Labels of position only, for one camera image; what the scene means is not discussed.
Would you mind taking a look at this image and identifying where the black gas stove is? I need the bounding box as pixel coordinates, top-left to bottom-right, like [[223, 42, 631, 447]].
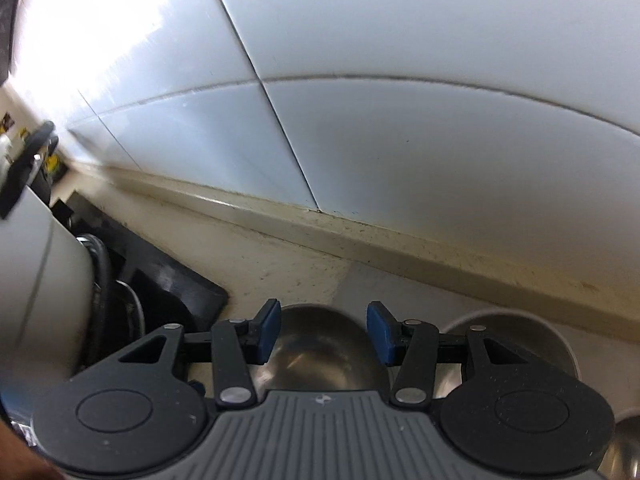
[[50, 192, 230, 366]]

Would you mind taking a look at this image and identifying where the white plate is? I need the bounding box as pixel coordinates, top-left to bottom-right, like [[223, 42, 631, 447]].
[[0, 180, 98, 411]]

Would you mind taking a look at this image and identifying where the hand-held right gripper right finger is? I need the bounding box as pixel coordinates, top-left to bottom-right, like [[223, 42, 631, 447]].
[[366, 301, 532, 408]]

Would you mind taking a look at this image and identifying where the metal stove grate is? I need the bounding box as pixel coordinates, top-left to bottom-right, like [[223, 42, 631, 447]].
[[75, 234, 147, 341]]

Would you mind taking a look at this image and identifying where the steel bowl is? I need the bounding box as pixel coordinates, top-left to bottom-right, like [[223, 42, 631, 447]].
[[597, 407, 640, 480], [267, 303, 396, 393]]

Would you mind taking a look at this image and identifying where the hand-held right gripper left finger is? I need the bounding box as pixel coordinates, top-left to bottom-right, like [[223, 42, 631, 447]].
[[117, 299, 282, 408]]

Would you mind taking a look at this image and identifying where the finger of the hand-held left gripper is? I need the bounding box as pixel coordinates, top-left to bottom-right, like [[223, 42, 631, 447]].
[[0, 121, 57, 220]]

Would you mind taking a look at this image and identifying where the white bowl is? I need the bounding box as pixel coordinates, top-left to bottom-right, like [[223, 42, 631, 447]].
[[439, 309, 583, 391]]

